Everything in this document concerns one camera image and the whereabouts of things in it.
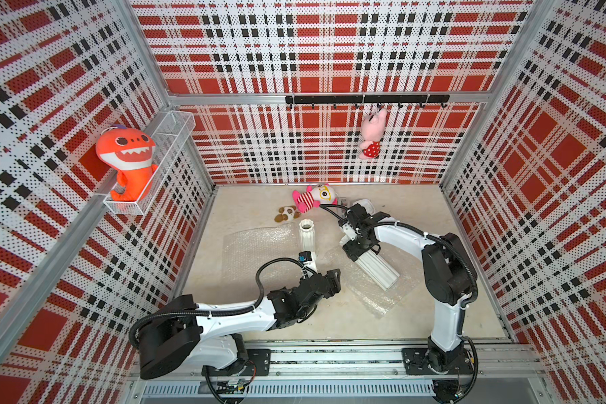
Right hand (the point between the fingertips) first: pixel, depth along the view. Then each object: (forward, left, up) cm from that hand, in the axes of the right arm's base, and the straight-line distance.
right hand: (361, 247), depth 95 cm
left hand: (-13, +11, +7) cm, 18 cm away
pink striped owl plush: (+25, +16, +3) cm, 29 cm away
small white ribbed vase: (-1, +20, +10) cm, 23 cm away
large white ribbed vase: (-10, -5, +2) cm, 12 cm away
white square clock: (+23, -6, -3) cm, 24 cm away
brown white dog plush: (+18, +30, -2) cm, 35 cm away
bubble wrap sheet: (+1, +46, -4) cm, 46 cm away
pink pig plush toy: (+33, -4, +29) cm, 44 cm away
